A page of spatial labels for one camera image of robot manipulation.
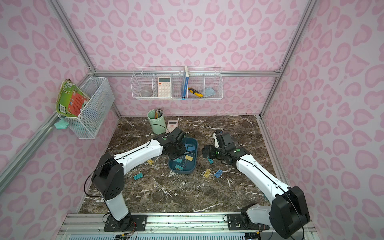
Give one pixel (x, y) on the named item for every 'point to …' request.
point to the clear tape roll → (145, 93)
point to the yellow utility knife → (195, 92)
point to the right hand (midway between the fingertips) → (208, 150)
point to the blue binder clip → (218, 173)
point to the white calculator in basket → (164, 86)
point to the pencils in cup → (158, 112)
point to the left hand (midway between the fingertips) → (185, 149)
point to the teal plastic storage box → (185, 163)
